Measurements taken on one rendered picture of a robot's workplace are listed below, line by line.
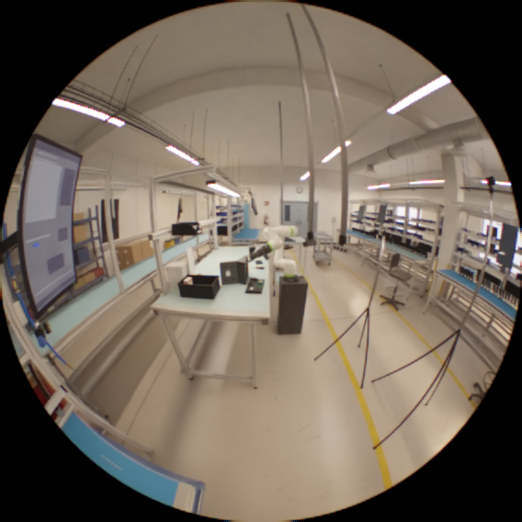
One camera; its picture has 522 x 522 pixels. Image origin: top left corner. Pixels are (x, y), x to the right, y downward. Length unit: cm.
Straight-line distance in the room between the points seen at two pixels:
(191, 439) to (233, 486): 55
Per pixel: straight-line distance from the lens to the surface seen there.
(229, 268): 144
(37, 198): 65
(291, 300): 207
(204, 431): 174
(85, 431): 102
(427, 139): 374
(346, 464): 176
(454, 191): 437
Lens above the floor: 163
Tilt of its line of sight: 18 degrees down
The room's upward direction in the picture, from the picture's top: straight up
